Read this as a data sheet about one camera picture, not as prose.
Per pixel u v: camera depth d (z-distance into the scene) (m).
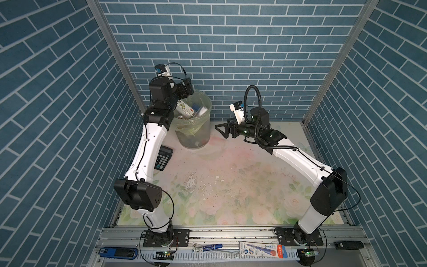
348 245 0.69
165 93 0.51
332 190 0.43
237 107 0.66
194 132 0.89
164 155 0.99
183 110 0.94
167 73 0.61
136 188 0.42
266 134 0.60
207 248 0.70
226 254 0.71
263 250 0.69
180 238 0.73
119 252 0.65
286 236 0.74
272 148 0.57
